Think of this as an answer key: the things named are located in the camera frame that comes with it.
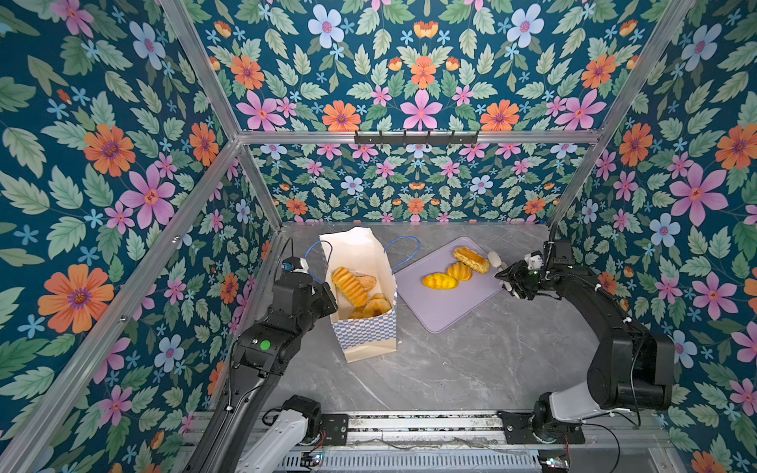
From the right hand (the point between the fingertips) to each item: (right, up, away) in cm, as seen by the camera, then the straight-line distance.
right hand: (500, 276), depth 87 cm
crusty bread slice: (-4, +4, +17) cm, 18 cm away
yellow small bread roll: (-17, -3, +12) cm, 21 cm away
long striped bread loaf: (-46, -4, +4) cm, 46 cm away
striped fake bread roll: (-10, 0, +13) cm, 16 cm away
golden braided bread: (-36, -9, 0) cm, 38 cm away
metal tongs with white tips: (+1, +4, +5) cm, 7 cm away
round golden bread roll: (-41, -3, +11) cm, 42 cm away
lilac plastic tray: (-18, -12, +9) cm, 23 cm away
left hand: (-45, 0, -18) cm, 49 cm away
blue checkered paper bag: (-42, +7, -1) cm, 42 cm away
